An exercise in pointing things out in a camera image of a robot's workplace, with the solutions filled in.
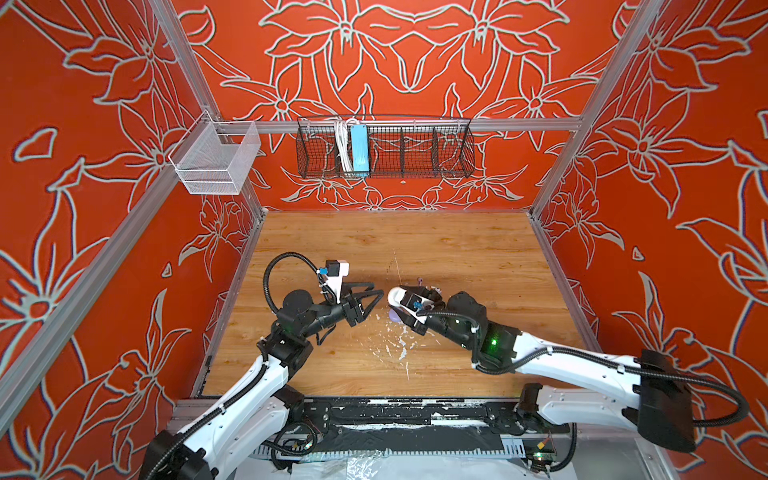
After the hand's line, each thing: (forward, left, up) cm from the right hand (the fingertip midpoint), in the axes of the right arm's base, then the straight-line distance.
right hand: (394, 292), depth 70 cm
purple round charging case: (-6, 0, 0) cm, 6 cm away
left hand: (-1, +4, +2) cm, 4 cm away
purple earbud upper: (+17, -10, -23) cm, 30 cm away
